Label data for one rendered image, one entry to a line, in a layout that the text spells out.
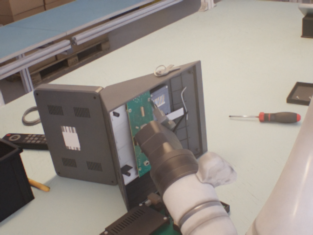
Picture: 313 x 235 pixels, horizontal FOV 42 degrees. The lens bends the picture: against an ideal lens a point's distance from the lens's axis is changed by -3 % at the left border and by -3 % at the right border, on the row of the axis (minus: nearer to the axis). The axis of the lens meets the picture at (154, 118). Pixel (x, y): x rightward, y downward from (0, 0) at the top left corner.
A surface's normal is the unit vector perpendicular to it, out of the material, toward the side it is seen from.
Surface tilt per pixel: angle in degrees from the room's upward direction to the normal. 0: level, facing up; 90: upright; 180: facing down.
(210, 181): 109
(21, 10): 90
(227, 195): 0
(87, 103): 90
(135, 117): 90
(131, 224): 0
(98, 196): 0
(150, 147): 55
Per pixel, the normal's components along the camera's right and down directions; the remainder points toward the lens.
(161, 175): -0.75, -0.15
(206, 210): -0.02, -0.66
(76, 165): -0.38, 0.47
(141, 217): -0.12, -0.88
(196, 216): -0.42, -0.47
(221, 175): 0.31, 0.74
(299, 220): -0.19, 0.12
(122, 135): 0.73, 0.23
